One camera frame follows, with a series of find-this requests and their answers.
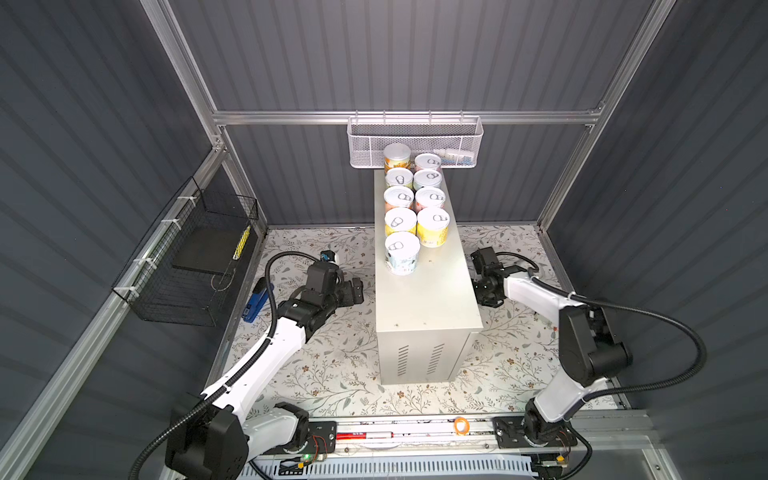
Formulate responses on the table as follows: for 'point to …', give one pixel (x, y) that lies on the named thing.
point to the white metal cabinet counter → (425, 319)
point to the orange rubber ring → (466, 426)
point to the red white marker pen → (374, 435)
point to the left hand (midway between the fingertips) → (348, 284)
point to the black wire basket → (185, 274)
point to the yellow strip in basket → (242, 243)
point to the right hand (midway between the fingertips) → (471, 295)
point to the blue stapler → (257, 301)
